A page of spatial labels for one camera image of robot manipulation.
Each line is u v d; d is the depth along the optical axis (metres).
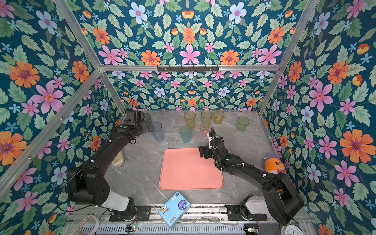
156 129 1.01
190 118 0.99
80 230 0.69
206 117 0.99
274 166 0.81
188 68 0.93
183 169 0.90
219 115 1.12
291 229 0.66
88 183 0.42
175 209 0.70
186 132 0.96
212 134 0.74
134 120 0.66
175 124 1.07
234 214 0.73
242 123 1.05
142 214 0.74
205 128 1.07
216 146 0.64
